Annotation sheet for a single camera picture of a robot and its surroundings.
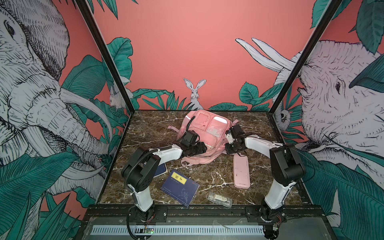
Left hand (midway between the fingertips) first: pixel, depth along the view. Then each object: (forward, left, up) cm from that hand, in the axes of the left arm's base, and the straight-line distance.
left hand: (206, 147), depth 91 cm
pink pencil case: (-16, -20, -5) cm, 26 cm away
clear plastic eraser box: (-28, -6, -6) cm, 30 cm away
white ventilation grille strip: (-40, +17, -7) cm, 45 cm away
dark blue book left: (-11, +27, -6) cm, 30 cm away
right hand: (+2, -14, -4) cm, 15 cm away
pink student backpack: (+20, -5, -4) cm, 21 cm away
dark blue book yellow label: (-22, +16, -7) cm, 28 cm away
